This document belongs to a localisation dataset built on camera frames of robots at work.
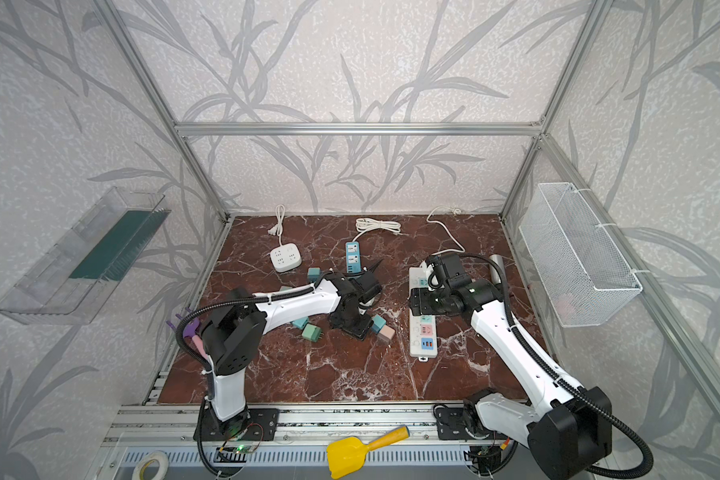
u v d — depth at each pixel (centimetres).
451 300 59
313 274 102
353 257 105
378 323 88
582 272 61
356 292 66
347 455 70
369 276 74
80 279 64
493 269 101
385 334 87
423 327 89
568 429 37
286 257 105
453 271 60
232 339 48
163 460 69
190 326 91
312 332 87
